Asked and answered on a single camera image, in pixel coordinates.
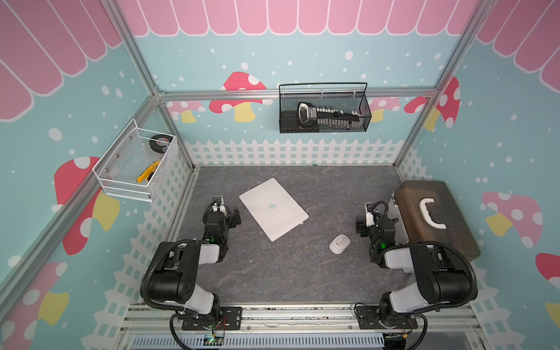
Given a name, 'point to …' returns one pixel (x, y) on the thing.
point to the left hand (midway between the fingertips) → (226, 210)
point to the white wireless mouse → (339, 243)
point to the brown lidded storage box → (429, 211)
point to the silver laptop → (274, 209)
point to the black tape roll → (160, 146)
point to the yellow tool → (147, 173)
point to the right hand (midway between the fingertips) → (367, 214)
